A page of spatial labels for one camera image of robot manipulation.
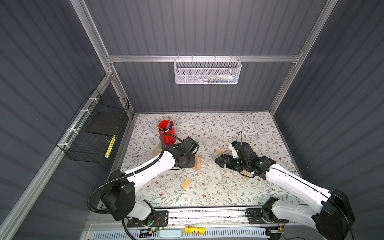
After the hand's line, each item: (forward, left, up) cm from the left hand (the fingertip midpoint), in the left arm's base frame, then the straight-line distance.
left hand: (191, 162), depth 83 cm
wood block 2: (+3, -4, -8) cm, 9 cm away
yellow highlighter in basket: (-3, +38, +18) cm, 42 cm away
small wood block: (+11, -20, -9) cm, 24 cm away
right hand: (-3, -17, +2) cm, 17 cm away
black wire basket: (+8, +49, +18) cm, 53 cm away
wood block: (-8, +3, -9) cm, 13 cm away
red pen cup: (+25, +15, +2) cm, 29 cm away
